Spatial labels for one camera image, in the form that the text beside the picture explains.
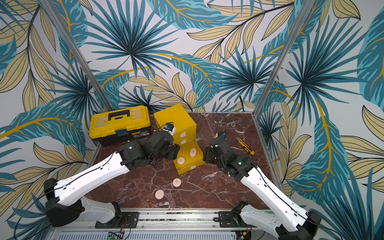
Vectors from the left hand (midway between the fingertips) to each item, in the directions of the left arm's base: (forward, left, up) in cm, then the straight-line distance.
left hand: (173, 149), depth 70 cm
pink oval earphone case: (+11, -10, -23) cm, 27 cm away
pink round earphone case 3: (-14, +8, -24) cm, 29 cm away
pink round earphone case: (+5, -2, -22) cm, 23 cm away
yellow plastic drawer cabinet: (+14, -5, -5) cm, 16 cm away
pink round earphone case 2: (-8, -1, -24) cm, 25 cm away
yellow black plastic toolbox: (+20, +35, -8) cm, 41 cm away
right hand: (+1, -17, -4) cm, 17 cm away
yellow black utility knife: (+16, -45, -24) cm, 54 cm away
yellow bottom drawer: (+9, -8, -24) cm, 27 cm away
